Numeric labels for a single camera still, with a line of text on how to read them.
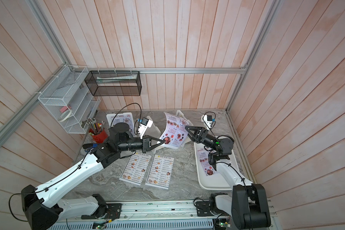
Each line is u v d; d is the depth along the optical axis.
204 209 0.73
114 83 1.05
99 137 0.93
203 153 0.95
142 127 0.60
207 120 0.68
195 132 0.69
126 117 0.92
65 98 0.70
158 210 0.75
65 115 0.81
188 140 0.70
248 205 0.42
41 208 0.37
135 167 0.88
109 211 0.73
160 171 0.88
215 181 0.86
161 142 0.63
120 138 0.52
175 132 0.65
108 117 0.90
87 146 0.96
